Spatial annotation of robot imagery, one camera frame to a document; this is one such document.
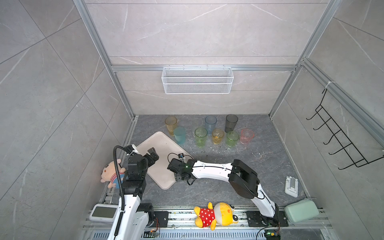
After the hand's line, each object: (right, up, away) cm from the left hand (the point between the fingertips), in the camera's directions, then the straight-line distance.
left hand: (148, 150), depth 79 cm
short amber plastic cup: (+41, +7, +25) cm, 49 cm away
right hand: (+18, -17, +10) cm, 27 cm away
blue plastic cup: (+36, +16, +19) cm, 43 cm away
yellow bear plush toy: (+38, -28, -10) cm, 48 cm away
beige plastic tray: (+6, -3, +22) cm, 23 cm away
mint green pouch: (+82, -32, -1) cm, 88 cm away
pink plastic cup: (+62, +7, +26) cm, 68 cm away
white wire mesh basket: (+25, +45, +22) cm, 56 cm away
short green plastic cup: (+51, +5, +23) cm, 56 cm away
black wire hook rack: (+91, +1, -18) cm, 93 cm away
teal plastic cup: (+14, +7, +23) cm, 28 cm away
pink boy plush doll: (-24, -14, +4) cm, 28 cm away
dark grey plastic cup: (+50, +17, +21) cm, 57 cm away
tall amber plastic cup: (+9, +16, +19) cm, 26 cm away
